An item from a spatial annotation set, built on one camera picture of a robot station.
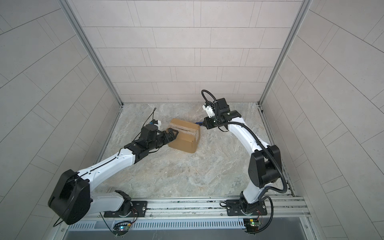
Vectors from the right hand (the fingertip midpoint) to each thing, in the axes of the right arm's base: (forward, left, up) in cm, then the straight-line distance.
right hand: (203, 122), depth 85 cm
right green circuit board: (-47, -19, -18) cm, 54 cm away
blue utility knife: (+2, +2, -2) cm, 4 cm away
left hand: (-6, +14, -1) cm, 15 cm away
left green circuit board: (-45, +40, -14) cm, 62 cm away
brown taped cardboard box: (-8, +10, -4) cm, 13 cm away
